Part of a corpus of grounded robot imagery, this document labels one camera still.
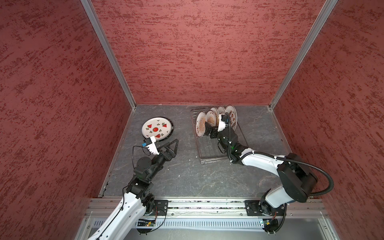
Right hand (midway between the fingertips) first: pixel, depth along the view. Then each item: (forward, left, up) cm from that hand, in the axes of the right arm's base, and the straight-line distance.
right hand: (211, 124), depth 85 cm
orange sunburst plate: (+10, +6, -13) cm, 17 cm away
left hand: (-14, +20, +2) cm, 24 cm away
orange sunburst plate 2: (+11, -2, -8) cm, 14 cm away
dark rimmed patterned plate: (+11, +34, -17) cm, 39 cm away
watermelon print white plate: (+11, +35, -16) cm, 40 cm away
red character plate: (+16, -16, -5) cm, 23 cm away
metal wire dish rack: (-7, 0, -19) cm, 20 cm away
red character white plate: (+16, -9, -6) cm, 19 cm away
